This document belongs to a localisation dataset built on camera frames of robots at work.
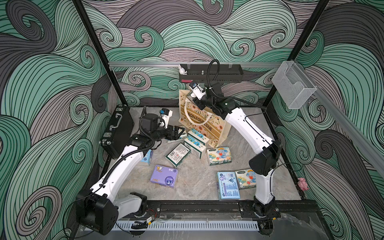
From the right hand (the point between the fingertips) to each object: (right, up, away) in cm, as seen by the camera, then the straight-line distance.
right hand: (196, 94), depth 79 cm
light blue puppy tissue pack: (-28, -36, +8) cm, 46 cm away
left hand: (-9, -17, -4) cm, 20 cm away
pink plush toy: (+59, -50, +1) cm, 78 cm away
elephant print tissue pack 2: (+14, -35, +7) cm, 39 cm away
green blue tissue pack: (+2, -24, +13) cm, 28 cm away
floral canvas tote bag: (+12, -19, +7) cm, 23 cm away
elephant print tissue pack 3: (+27, -45, -2) cm, 53 cm away
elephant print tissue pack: (+1, -31, +8) cm, 32 cm away
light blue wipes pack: (+17, -48, -3) cm, 51 cm away
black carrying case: (-43, -21, +2) cm, 48 cm away
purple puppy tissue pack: (-17, -44, 0) cm, 48 cm away
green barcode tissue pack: (-10, -35, +8) cm, 38 cm away
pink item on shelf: (-4, +10, +11) cm, 15 cm away
